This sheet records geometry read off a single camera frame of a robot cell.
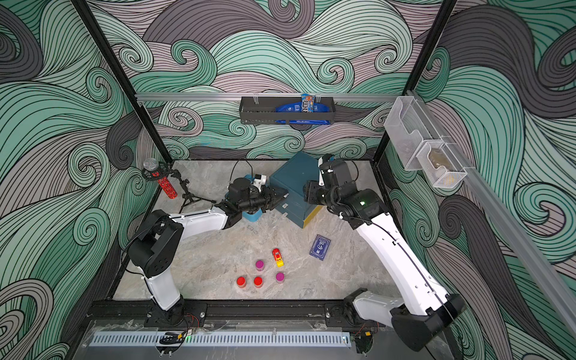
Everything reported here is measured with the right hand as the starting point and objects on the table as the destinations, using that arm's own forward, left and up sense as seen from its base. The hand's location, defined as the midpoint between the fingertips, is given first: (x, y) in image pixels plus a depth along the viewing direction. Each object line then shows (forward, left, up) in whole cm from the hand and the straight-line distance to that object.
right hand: (314, 188), depth 70 cm
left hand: (+6, +8, -9) cm, 14 cm away
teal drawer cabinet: (+13, +6, -9) cm, 17 cm away
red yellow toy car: (-11, +13, -29) cm, 33 cm away
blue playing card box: (-8, -4, -29) cm, 30 cm away
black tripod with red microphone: (+13, +60, -5) cm, 61 cm away
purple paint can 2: (-19, +12, -28) cm, 36 cm away
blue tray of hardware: (+6, +23, -27) cm, 35 cm away
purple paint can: (-15, +19, -28) cm, 37 cm away
